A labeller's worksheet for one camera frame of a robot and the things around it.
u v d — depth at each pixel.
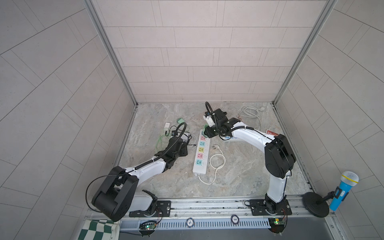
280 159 0.48
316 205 0.72
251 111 1.11
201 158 0.85
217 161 0.87
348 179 0.57
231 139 0.75
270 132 0.98
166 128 0.96
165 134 0.96
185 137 0.95
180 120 1.05
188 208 0.72
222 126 0.67
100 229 0.64
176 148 0.69
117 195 0.40
